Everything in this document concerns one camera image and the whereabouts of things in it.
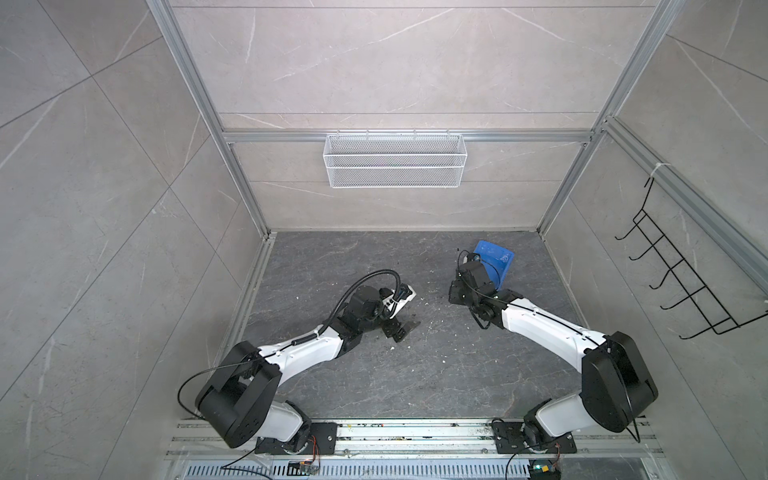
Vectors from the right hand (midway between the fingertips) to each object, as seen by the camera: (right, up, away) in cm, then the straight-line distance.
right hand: (455, 283), depth 90 cm
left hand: (-15, -5, -7) cm, 17 cm away
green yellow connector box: (+17, -43, -20) cm, 51 cm away
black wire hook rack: (+48, +2, -25) cm, 54 cm away
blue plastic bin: (+21, +6, +23) cm, 32 cm away
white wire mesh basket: (-18, +41, +11) cm, 46 cm away
